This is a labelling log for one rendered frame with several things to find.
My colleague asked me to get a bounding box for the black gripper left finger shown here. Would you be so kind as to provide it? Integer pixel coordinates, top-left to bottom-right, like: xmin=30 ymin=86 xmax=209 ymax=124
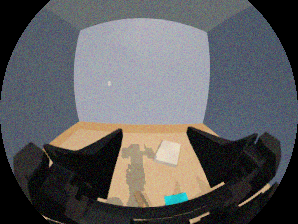
xmin=44 ymin=128 xmax=122 ymax=200

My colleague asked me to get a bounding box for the white flat box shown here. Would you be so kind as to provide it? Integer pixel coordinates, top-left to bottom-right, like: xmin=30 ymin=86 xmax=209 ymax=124
xmin=154 ymin=140 xmax=181 ymax=168

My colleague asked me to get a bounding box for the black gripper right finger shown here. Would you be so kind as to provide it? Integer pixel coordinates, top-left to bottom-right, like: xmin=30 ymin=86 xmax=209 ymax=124
xmin=186 ymin=127 xmax=258 ymax=188

